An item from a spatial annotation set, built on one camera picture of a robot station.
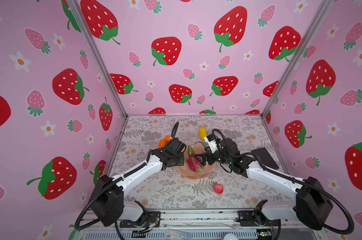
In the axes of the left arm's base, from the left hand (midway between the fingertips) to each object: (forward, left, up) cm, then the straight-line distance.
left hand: (181, 159), depth 84 cm
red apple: (-14, -20, -6) cm, 26 cm away
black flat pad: (+6, -55, -10) cm, 56 cm away
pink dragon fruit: (-1, -7, -3) cm, 7 cm away
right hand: (+1, -10, +7) cm, 12 cm away
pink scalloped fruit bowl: (-2, -2, -10) cm, 10 cm away
